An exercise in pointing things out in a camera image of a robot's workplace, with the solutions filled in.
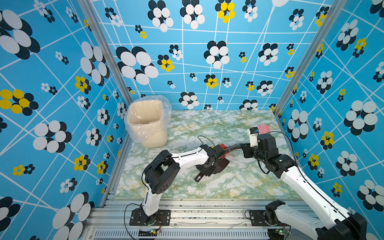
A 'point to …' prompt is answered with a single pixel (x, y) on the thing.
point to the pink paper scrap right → (263, 129)
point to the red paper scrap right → (223, 147)
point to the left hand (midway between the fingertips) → (207, 171)
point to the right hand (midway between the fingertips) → (244, 144)
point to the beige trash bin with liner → (146, 119)
